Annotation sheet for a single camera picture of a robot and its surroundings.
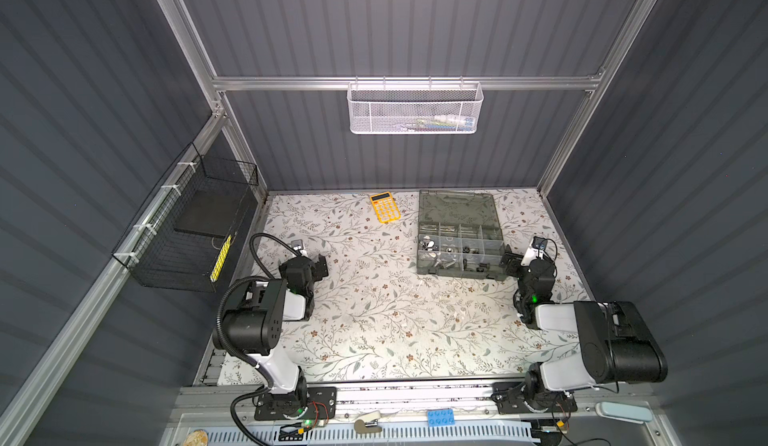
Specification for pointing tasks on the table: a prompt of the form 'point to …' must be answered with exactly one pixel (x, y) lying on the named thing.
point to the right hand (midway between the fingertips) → (529, 251)
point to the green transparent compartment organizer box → (459, 234)
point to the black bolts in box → (481, 265)
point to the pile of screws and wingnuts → (428, 244)
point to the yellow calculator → (386, 207)
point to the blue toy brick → (441, 418)
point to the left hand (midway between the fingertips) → (303, 258)
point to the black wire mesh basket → (182, 237)
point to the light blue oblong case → (635, 413)
